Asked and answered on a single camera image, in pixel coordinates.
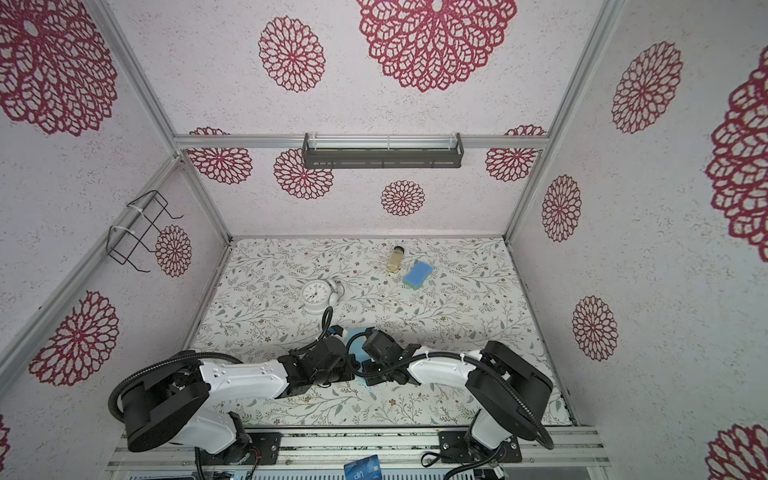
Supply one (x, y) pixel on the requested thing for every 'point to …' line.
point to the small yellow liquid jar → (395, 260)
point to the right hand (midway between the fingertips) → (368, 365)
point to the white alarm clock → (319, 294)
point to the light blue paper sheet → (354, 346)
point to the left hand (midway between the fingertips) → (360, 369)
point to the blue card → (367, 468)
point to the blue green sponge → (417, 275)
